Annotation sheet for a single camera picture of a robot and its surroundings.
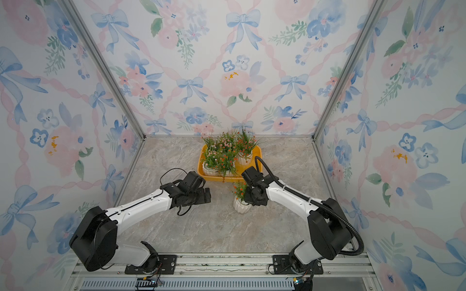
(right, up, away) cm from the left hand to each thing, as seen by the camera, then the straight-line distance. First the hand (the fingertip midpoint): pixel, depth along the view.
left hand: (205, 196), depth 87 cm
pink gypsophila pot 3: (+9, +25, +10) cm, 29 cm away
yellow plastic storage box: (+17, +12, +19) cm, 28 cm away
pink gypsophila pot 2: (+4, +25, +8) cm, 26 cm away
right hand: (+19, +1, +2) cm, 19 cm away
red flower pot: (+10, +15, +2) cm, 18 cm away
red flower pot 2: (+19, +25, +9) cm, 33 cm away
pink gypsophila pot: (+3, +18, +1) cm, 18 cm away
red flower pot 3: (+17, -3, -4) cm, 18 cm away
